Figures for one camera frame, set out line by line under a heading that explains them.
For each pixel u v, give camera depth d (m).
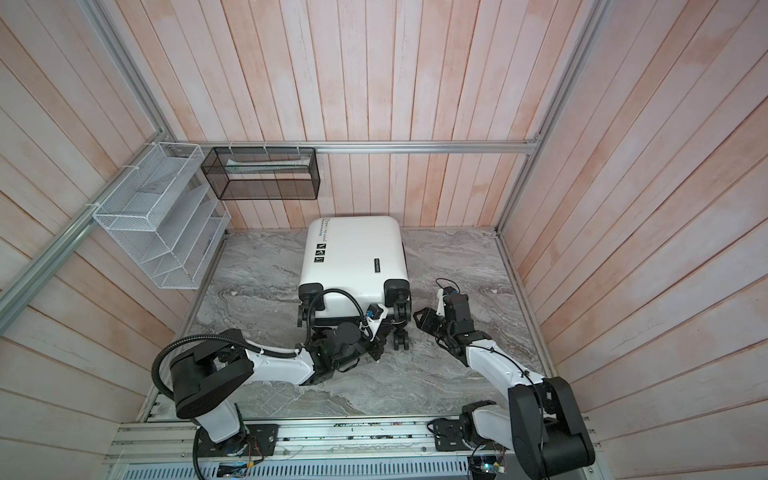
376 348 0.73
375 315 0.70
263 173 1.05
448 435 0.74
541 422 0.41
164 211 0.73
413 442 0.74
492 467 0.70
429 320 0.78
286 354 0.58
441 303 0.82
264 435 0.75
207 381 0.46
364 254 0.84
